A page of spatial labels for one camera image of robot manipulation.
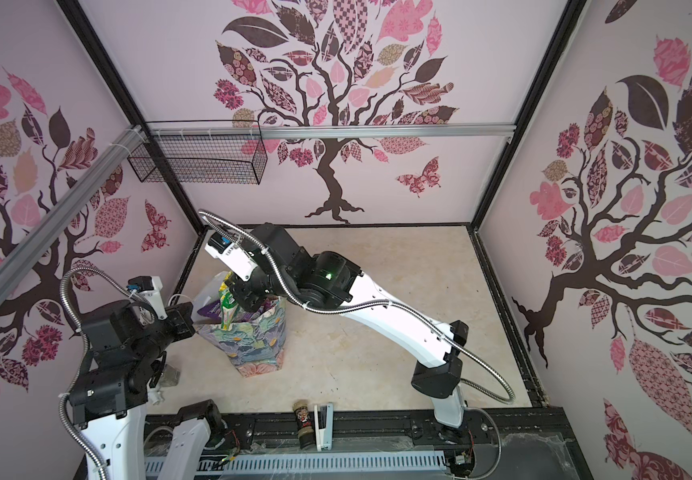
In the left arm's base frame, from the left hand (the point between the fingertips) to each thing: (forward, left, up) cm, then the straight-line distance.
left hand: (193, 310), depth 66 cm
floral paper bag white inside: (-4, -13, -9) cm, 16 cm away
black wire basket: (+54, +4, +7) cm, 54 cm away
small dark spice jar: (-18, -24, -23) cm, 38 cm away
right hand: (0, -12, +13) cm, 18 cm away
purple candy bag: (+4, 0, -7) cm, 8 cm away
